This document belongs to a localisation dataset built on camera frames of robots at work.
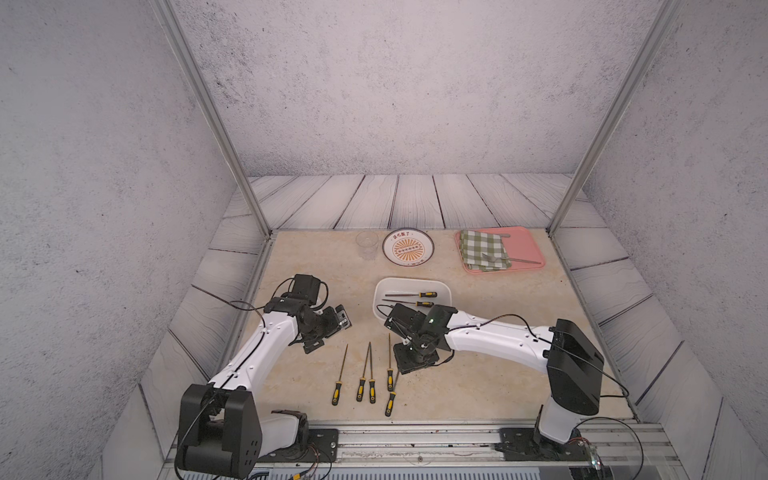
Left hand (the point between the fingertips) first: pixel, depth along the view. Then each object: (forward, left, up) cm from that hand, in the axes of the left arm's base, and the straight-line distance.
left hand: (344, 330), depth 83 cm
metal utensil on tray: (+31, -51, -8) cm, 60 cm away
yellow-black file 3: (-11, -8, -9) cm, 16 cm away
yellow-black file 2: (-11, -5, -9) cm, 15 cm away
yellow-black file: (-11, +2, -9) cm, 15 cm away
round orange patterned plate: (+38, -20, -8) cm, 44 cm away
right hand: (-11, -16, -2) cm, 19 cm away
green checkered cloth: (+38, -45, -7) cm, 60 cm away
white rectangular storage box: (+19, -11, -6) cm, 22 cm away
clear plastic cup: (+38, -5, -6) cm, 38 cm away
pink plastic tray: (+38, -63, -8) cm, 74 cm away
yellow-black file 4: (-10, -13, -9) cm, 18 cm away
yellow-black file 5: (+13, -22, -8) cm, 27 cm away
